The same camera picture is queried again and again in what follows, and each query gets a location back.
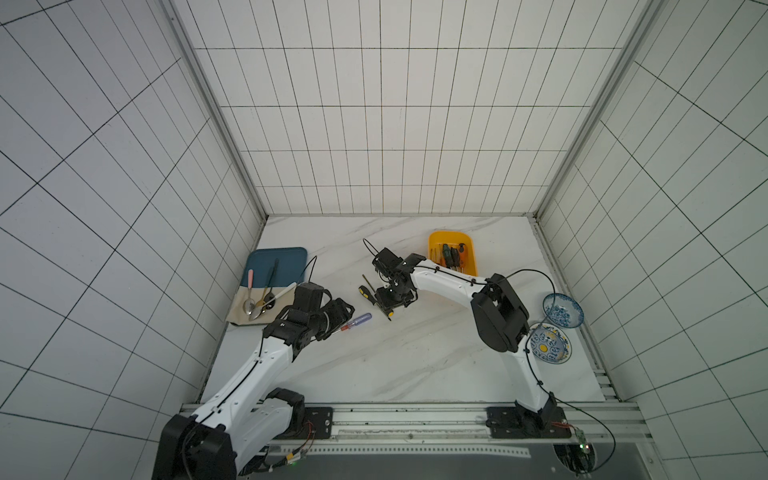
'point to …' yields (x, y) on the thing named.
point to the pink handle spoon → (249, 304)
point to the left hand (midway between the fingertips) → (345, 319)
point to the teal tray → (289, 268)
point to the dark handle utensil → (271, 296)
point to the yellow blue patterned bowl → (550, 344)
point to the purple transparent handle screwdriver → (357, 321)
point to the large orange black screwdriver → (462, 257)
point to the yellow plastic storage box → (454, 250)
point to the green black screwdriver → (448, 257)
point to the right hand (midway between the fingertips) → (376, 309)
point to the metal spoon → (257, 311)
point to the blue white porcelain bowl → (563, 310)
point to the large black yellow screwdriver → (367, 294)
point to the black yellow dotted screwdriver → (368, 283)
